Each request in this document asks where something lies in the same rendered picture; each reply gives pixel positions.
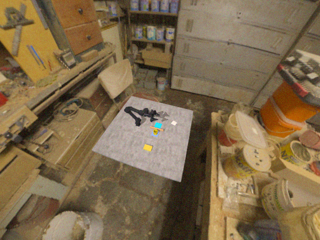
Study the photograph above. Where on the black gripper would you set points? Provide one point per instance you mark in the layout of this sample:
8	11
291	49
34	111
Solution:
152	117

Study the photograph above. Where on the yellow rectangular block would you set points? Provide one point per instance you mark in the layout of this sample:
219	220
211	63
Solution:
147	147

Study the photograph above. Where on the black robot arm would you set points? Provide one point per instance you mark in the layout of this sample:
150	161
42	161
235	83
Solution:
144	112

